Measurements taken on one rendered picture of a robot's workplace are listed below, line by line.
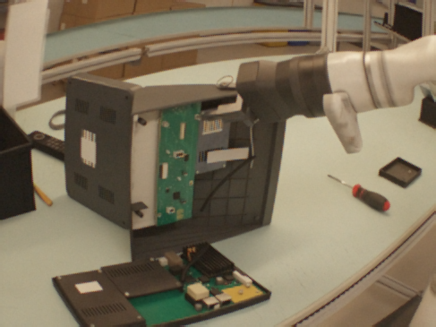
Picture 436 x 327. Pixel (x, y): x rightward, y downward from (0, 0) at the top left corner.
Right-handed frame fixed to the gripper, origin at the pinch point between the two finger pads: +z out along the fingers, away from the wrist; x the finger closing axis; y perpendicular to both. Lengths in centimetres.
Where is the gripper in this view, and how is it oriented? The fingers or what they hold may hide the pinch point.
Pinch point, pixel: (199, 117)
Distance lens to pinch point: 71.1
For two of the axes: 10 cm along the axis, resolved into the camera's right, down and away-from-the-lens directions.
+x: -4.7, -5.1, -7.2
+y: 1.8, -8.5, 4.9
